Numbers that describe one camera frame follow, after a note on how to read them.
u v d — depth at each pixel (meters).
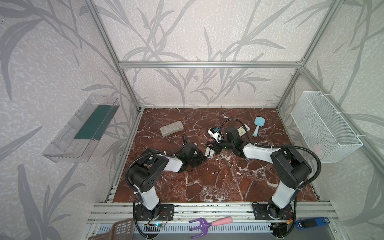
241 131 1.06
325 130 0.64
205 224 0.71
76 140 0.64
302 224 0.68
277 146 0.53
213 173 0.87
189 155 0.75
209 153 0.93
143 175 0.48
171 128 1.05
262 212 0.73
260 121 1.12
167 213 0.73
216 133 0.80
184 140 0.90
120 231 0.69
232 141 0.73
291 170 0.48
